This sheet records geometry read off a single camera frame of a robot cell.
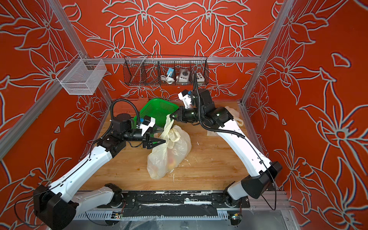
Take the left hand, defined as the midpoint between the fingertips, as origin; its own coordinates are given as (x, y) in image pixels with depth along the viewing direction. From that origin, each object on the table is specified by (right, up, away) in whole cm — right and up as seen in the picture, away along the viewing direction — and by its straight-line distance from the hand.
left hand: (164, 134), depth 66 cm
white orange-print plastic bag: (+1, -12, +5) cm, 13 cm away
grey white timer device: (+10, +35, +24) cm, 44 cm away
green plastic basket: (-11, +14, +46) cm, 49 cm away
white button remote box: (+20, +34, +29) cm, 49 cm away
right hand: (+2, +9, -3) cm, 10 cm away
